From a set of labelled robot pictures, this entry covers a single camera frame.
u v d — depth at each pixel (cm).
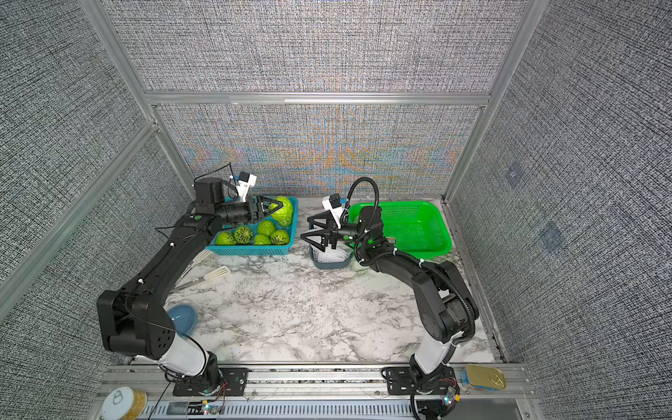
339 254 94
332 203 68
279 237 98
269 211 73
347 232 72
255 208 69
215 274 93
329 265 96
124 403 66
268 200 72
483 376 70
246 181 73
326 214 78
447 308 48
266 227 103
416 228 110
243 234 100
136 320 42
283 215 75
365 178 64
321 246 70
